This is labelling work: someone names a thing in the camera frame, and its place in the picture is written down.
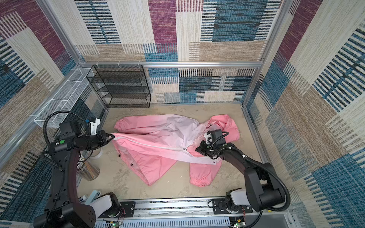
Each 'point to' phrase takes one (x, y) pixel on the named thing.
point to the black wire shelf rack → (120, 86)
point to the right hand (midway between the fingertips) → (196, 150)
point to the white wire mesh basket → (80, 80)
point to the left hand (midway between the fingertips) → (112, 134)
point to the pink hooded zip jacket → (150, 145)
